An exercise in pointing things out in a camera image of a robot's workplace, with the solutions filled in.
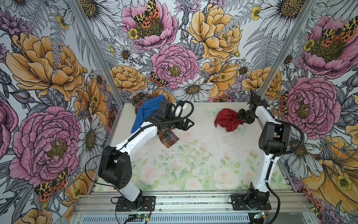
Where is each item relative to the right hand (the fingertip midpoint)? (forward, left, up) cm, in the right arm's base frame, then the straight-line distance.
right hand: (239, 120), depth 102 cm
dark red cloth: (+1, +8, +1) cm, 8 cm away
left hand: (-13, +39, +14) cm, 43 cm away
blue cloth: (+11, +66, +4) cm, 67 cm away
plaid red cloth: (-8, +51, -5) cm, 52 cm away
